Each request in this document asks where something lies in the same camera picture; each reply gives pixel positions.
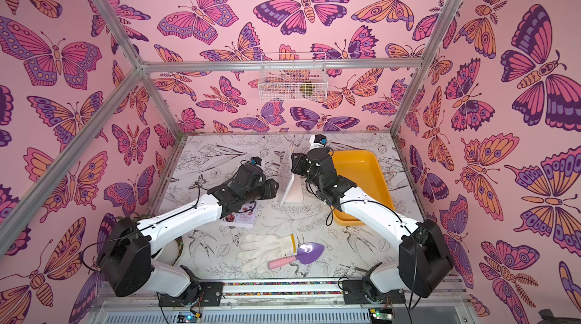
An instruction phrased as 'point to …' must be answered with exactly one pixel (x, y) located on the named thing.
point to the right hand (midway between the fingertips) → (294, 153)
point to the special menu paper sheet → (243, 218)
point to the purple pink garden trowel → (306, 253)
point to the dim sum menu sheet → (287, 176)
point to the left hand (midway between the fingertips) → (277, 184)
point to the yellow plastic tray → (363, 169)
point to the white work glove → (258, 250)
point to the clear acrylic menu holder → (296, 191)
